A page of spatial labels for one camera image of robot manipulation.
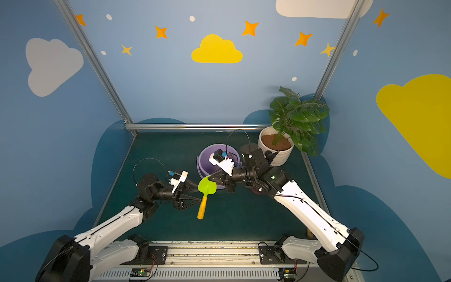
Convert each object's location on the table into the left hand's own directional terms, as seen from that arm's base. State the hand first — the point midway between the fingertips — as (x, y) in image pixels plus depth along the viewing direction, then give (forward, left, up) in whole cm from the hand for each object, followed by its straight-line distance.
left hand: (202, 192), depth 69 cm
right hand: (+3, -5, +8) cm, 10 cm away
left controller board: (-25, +25, -24) cm, 43 cm away
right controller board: (-24, -36, -24) cm, 49 cm away
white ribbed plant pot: (+39, -36, -10) cm, 54 cm away
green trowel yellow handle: (+1, -2, +4) cm, 4 cm away
